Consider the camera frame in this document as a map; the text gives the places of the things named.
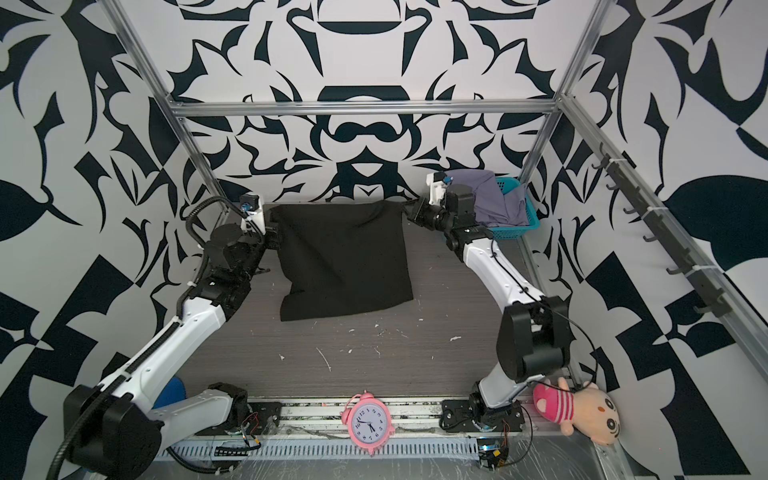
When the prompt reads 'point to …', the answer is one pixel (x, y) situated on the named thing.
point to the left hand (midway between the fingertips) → (268, 204)
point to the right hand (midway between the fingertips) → (402, 201)
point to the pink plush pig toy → (587, 410)
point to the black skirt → (341, 257)
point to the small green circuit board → (491, 452)
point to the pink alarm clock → (368, 422)
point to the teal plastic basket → (508, 184)
